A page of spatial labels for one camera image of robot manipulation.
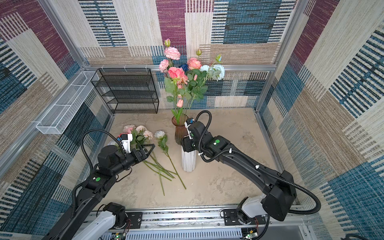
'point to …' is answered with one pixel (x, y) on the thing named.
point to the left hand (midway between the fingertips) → (151, 146)
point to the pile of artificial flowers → (161, 157)
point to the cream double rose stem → (141, 136)
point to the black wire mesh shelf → (127, 90)
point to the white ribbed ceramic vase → (188, 160)
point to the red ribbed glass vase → (181, 131)
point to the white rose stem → (163, 144)
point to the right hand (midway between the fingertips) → (188, 142)
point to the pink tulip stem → (179, 104)
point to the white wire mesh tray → (54, 122)
